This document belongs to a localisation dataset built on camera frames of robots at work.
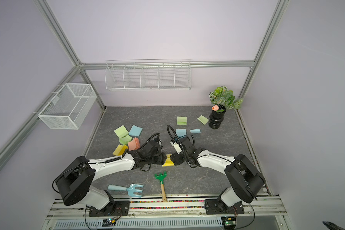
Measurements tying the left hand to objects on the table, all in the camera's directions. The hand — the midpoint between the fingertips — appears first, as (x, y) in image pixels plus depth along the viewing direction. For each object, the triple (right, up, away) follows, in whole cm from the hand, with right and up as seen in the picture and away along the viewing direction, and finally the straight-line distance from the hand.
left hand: (163, 158), depth 87 cm
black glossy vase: (+36, +24, +13) cm, 45 cm away
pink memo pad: (-20, +7, +8) cm, 23 cm away
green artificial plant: (+38, +38, +4) cm, 53 cm away
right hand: (+8, +2, +2) cm, 8 cm away
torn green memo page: (+29, +23, +24) cm, 44 cm away
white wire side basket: (-56, +31, -4) cm, 64 cm away
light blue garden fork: (-17, -16, -7) cm, 25 cm away
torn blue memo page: (+22, +15, +19) cm, 33 cm away
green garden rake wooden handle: (-1, -11, -2) cm, 11 cm away
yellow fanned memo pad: (-29, +4, +6) cm, 30 cm away
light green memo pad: (-32, +15, +18) cm, 40 cm away
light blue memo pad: (-23, +15, +18) cm, 33 cm away
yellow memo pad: (+4, -2, 0) cm, 4 cm away
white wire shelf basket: (-12, +55, +12) cm, 58 cm away
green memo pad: (+12, +23, +23) cm, 34 cm away
